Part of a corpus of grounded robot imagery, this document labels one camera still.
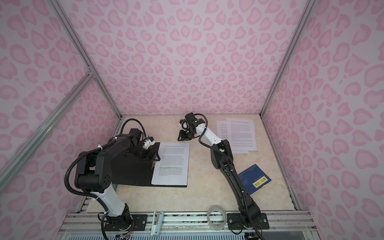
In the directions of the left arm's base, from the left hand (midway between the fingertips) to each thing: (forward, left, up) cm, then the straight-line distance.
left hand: (153, 157), depth 91 cm
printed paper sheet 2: (+19, -59, -5) cm, 62 cm away
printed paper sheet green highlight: (-5, -12, -5) cm, 14 cm away
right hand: (+16, -16, -2) cm, 22 cm away
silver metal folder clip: (-3, -3, +3) cm, 5 cm away
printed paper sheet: (+21, -45, -6) cm, 50 cm away
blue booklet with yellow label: (-13, -59, -4) cm, 60 cm away
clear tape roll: (-36, -35, -1) cm, 51 cm away
